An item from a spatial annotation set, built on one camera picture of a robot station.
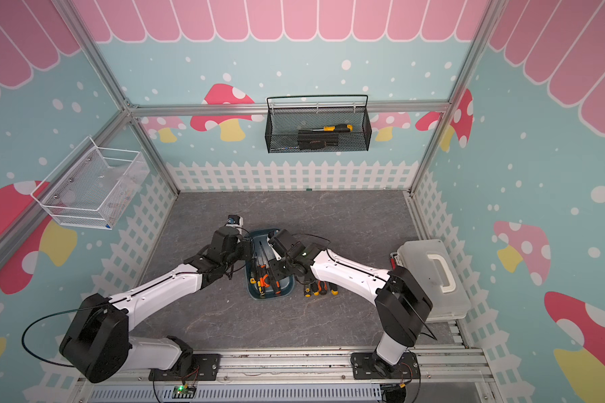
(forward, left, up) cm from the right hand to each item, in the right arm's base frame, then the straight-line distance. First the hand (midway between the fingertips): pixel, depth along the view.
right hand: (274, 268), depth 83 cm
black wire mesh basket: (+52, -2, +22) cm, 56 cm away
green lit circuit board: (-33, +26, -14) cm, 44 cm away
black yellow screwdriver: (-4, -11, -9) cm, 15 cm away
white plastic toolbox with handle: (+1, -52, -1) cm, 52 cm away
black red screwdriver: (-3, -17, -9) cm, 19 cm away
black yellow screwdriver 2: (-3, -20, -10) cm, 22 cm away
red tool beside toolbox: (+8, -43, -11) cm, 45 cm away
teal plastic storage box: (+4, +7, -5) cm, 10 cm away
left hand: (+9, +10, +1) cm, 14 cm away
